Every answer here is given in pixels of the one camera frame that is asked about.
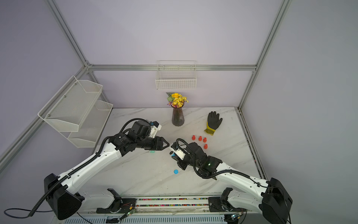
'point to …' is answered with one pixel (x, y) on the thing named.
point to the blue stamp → (171, 152)
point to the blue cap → (175, 171)
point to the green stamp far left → (152, 151)
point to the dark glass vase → (177, 118)
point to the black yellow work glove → (213, 121)
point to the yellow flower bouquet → (176, 100)
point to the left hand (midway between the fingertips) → (164, 146)
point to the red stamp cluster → (204, 140)
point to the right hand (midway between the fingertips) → (175, 156)
